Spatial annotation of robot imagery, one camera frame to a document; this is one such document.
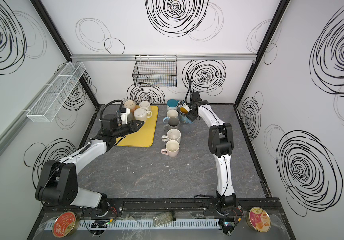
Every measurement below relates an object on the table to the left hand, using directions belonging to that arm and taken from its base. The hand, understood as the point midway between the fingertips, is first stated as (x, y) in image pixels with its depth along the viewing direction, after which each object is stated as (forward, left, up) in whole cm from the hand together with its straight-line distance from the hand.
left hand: (143, 122), depth 84 cm
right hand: (+19, -30, -11) cm, 37 cm away
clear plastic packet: (-43, -14, -15) cm, 48 cm away
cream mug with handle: (+16, +6, -11) cm, 20 cm away
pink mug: (-7, -16, -16) cm, 24 cm away
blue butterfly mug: (+21, -23, -15) cm, 34 cm away
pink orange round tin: (-42, -58, -16) cm, 73 cm away
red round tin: (-47, +30, -15) cm, 58 cm away
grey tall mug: (+10, -16, -13) cm, 23 cm away
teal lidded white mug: (+30, -14, -15) cm, 36 cm away
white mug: (+27, +6, -13) cm, 31 cm away
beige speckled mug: (+2, -16, -14) cm, 22 cm away
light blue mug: (+19, -14, -13) cm, 27 cm away
